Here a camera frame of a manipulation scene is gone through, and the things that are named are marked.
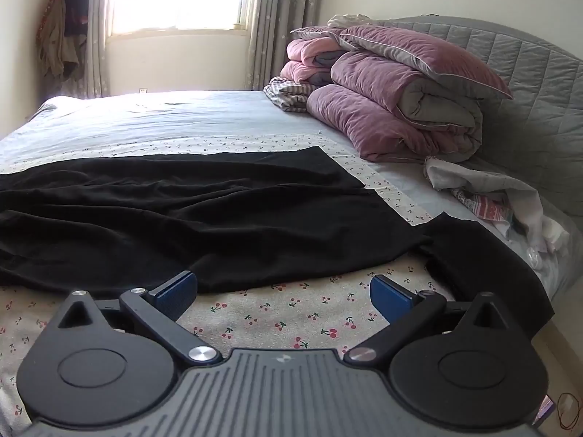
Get grey patterned curtain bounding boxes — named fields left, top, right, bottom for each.
left=73, top=0, right=114, bottom=98
left=248, top=0, right=326, bottom=92

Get pink folded blanket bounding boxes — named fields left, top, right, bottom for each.
left=279, top=38, right=347, bottom=87

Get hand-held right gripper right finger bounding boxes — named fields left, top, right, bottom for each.
left=344, top=274, right=531, bottom=366

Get purple folded quilt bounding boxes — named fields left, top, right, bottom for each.
left=306, top=50, right=484, bottom=164

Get light blue bed sheet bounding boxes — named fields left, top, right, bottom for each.
left=0, top=90, right=583, bottom=292

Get black pants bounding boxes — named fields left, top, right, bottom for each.
left=0, top=146, right=555, bottom=335

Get striped cloth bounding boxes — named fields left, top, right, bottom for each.
left=263, top=76, right=320, bottom=114

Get white crumpled cloth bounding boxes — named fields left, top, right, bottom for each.
left=423, top=155, right=570, bottom=256

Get red patterned cloth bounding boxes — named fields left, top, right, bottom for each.
left=453, top=188, right=513, bottom=226

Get beige hanging garment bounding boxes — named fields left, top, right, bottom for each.
left=35, top=0, right=80, bottom=80

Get purple pillow with grey trim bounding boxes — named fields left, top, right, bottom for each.
left=290, top=23, right=514, bottom=101

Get black cable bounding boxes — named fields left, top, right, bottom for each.
left=556, top=391, right=583, bottom=429

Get grey quilted headboard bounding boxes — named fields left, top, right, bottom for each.
left=371, top=16, right=583, bottom=219

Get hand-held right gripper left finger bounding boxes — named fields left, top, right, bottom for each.
left=48, top=271, right=219, bottom=366

